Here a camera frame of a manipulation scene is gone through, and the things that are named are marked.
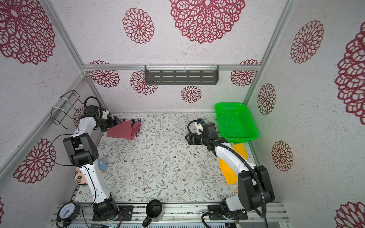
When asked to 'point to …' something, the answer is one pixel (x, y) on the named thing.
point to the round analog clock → (68, 212)
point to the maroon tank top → (123, 129)
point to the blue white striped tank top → (133, 121)
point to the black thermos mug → (155, 212)
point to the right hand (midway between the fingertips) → (190, 135)
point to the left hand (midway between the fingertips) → (116, 124)
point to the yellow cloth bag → (230, 174)
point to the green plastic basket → (236, 123)
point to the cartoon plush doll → (79, 176)
